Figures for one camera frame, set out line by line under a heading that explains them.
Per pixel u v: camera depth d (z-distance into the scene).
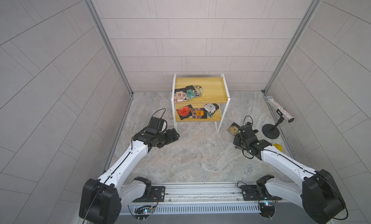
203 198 0.71
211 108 0.87
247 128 0.66
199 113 0.85
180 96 0.71
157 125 0.62
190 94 0.72
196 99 0.71
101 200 0.39
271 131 0.94
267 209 0.68
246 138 0.65
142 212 0.65
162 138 0.67
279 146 0.86
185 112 0.85
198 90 0.74
